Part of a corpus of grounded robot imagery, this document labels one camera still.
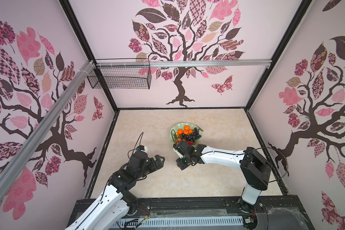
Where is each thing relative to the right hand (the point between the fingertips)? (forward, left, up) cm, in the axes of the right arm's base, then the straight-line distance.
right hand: (179, 161), depth 86 cm
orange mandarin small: (+22, -9, 0) cm, 24 cm away
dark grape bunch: (+16, -9, +3) cm, 19 cm away
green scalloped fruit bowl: (+26, +2, -1) cm, 26 cm away
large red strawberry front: (+13, -8, 0) cm, 15 cm away
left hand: (-5, +11, +9) cm, 15 cm away
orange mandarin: (+25, -6, +1) cm, 26 cm away
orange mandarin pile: (+23, -5, -1) cm, 23 cm away
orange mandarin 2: (+24, -1, -1) cm, 24 cm away
